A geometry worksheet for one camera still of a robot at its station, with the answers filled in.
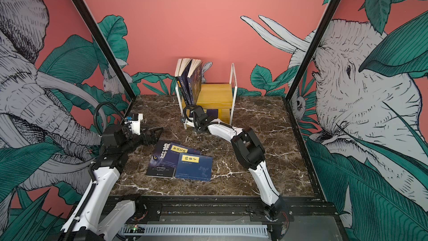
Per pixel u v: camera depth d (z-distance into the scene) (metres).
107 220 0.51
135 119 0.66
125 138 0.62
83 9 0.78
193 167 0.87
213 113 0.92
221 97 0.94
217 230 0.70
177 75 0.73
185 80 0.76
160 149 0.93
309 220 0.73
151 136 0.69
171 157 0.89
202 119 0.77
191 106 0.86
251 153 0.56
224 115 1.06
